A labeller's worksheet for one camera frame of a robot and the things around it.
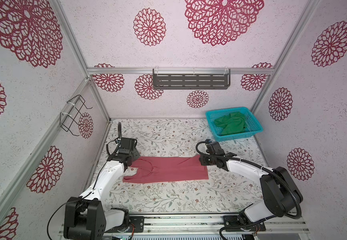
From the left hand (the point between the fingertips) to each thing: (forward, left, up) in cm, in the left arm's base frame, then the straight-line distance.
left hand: (132, 156), depth 87 cm
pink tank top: (-4, -15, -10) cm, 18 cm away
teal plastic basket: (+27, -83, -6) cm, 88 cm away
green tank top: (+31, -69, -7) cm, 77 cm away
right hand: (+2, -42, -4) cm, 42 cm away
